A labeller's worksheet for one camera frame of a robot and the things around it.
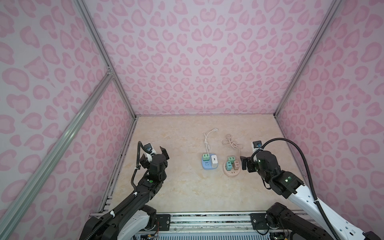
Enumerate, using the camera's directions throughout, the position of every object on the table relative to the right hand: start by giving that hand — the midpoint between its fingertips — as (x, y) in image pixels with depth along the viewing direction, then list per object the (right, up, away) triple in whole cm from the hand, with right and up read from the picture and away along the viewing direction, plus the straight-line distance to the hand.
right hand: (249, 154), depth 76 cm
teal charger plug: (-8, -8, +10) cm, 15 cm away
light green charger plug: (-21, -4, +14) cm, 26 cm away
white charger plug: (-17, -6, +10) cm, 20 cm away
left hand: (-48, +2, +6) cm, 49 cm away
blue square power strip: (-21, -9, +14) cm, 27 cm away
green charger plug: (-6, -5, +12) cm, 14 cm away
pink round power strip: (-6, -13, +11) cm, 18 cm away
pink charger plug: (-4, -8, +10) cm, 13 cm away
